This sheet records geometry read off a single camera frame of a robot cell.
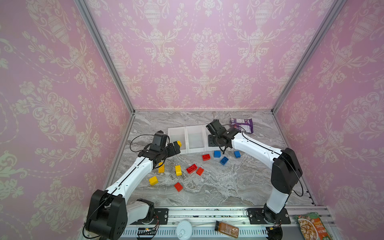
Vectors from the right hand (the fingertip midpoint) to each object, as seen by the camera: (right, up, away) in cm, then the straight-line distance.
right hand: (213, 140), depth 89 cm
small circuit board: (-35, -44, -16) cm, 58 cm away
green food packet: (+45, -40, -19) cm, 63 cm away
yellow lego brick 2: (-31, -17, -1) cm, 35 cm away
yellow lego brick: (-21, -4, +10) cm, 24 cm away
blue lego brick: (+4, -10, +9) cm, 14 cm away
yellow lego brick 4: (-35, -23, -4) cm, 42 cm away
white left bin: (-22, +3, +13) cm, 26 cm away
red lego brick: (-4, -11, +5) cm, 13 cm away
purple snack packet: (+26, +9, +20) cm, 34 cm away
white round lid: (-16, -38, -23) cm, 47 cm away
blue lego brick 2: (+7, -13, +3) cm, 15 cm away
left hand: (-23, -5, -3) cm, 24 cm away
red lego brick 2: (-8, -19, +1) cm, 21 cm away
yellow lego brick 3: (-21, -18, 0) cm, 27 cm away
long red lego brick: (-13, -17, +1) cm, 22 cm away
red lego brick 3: (-20, -25, -7) cm, 33 cm away
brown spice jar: (+4, -38, -22) cm, 44 cm away
